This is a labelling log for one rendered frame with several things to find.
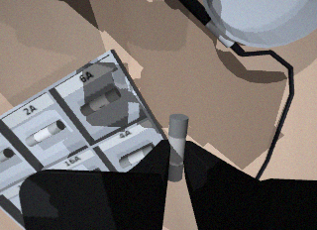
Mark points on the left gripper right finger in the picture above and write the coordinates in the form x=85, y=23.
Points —
x=225, y=198

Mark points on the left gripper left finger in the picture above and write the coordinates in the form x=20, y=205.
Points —
x=94, y=200

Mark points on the grey round shallow dish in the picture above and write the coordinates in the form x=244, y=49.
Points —
x=263, y=23

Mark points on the red test probe with black lead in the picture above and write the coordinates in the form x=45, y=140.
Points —
x=291, y=91

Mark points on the grey compartment tray with fuses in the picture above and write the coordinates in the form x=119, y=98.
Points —
x=111, y=133

